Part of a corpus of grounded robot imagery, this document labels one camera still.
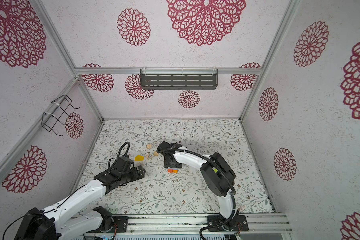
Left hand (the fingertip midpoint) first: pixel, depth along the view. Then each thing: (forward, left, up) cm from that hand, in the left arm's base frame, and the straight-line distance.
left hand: (139, 175), depth 85 cm
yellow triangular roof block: (+13, +3, -3) cm, 14 cm away
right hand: (+8, -17, -1) cm, 19 cm away
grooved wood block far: (+23, -2, -4) cm, 24 cm away
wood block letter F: (+15, -3, -4) cm, 16 cm away
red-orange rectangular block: (+5, -17, -5) cm, 19 cm away
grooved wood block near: (+17, -7, -5) cm, 19 cm away
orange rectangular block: (+5, -20, -5) cm, 22 cm away
